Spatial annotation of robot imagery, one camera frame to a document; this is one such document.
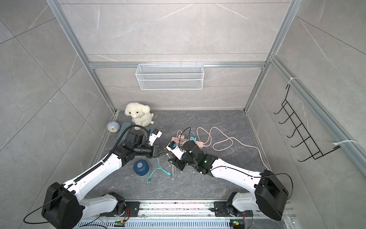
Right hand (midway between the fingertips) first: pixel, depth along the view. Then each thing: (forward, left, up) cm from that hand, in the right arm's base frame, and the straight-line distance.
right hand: (172, 157), depth 76 cm
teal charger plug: (+18, -13, -9) cm, 24 cm away
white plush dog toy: (+33, +24, -3) cm, 41 cm away
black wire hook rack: (-2, -64, +15) cm, 65 cm away
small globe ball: (+28, +45, -8) cm, 53 cm away
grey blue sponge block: (+31, +38, -11) cm, 51 cm away
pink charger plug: (+19, -4, -11) cm, 23 cm away
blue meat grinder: (-4, +17, -5) cm, 19 cm away
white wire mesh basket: (+56, +3, +15) cm, 57 cm away
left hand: (+2, +1, +4) cm, 5 cm away
